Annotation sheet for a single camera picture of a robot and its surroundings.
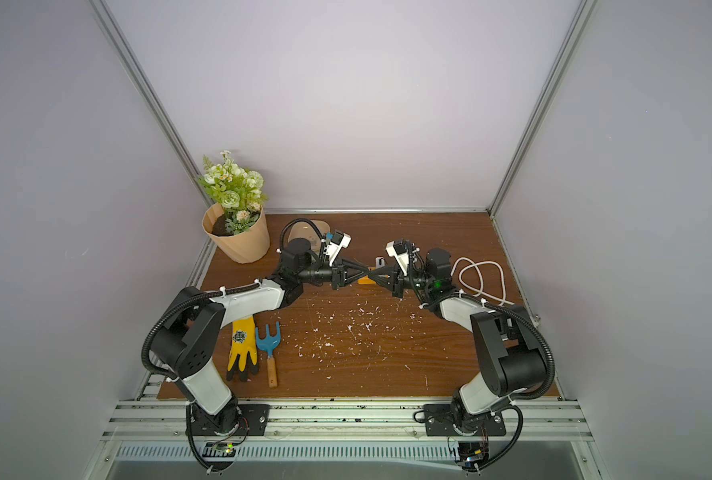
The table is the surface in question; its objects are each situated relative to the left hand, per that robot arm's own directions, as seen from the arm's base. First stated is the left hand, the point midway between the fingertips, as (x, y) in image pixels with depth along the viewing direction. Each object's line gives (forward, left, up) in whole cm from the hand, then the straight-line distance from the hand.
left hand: (368, 275), depth 77 cm
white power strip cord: (+16, -38, -20) cm, 46 cm away
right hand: (+1, -1, -2) cm, 3 cm away
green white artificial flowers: (+27, +41, +6) cm, 49 cm away
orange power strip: (0, +1, -2) cm, 3 cm away
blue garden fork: (-11, +29, -19) cm, 36 cm away
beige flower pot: (+16, +41, -9) cm, 45 cm away
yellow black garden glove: (-15, +35, -18) cm, 43 cm away
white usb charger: (+13, -3, -12) cm, 18 cm away
